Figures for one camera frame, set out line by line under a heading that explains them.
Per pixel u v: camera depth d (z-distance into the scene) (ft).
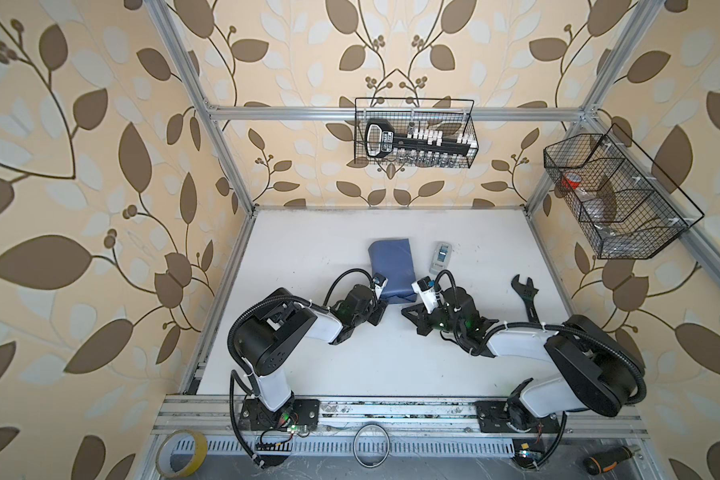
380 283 2.73
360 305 2.43
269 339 1.58
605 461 2.15
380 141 2.77
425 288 2.53
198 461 2.21
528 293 3.15
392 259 3.34
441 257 3.33
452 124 3.07
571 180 2.67
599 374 1.43
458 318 2.24
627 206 2.41
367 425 2.32
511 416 2.15
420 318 2.54
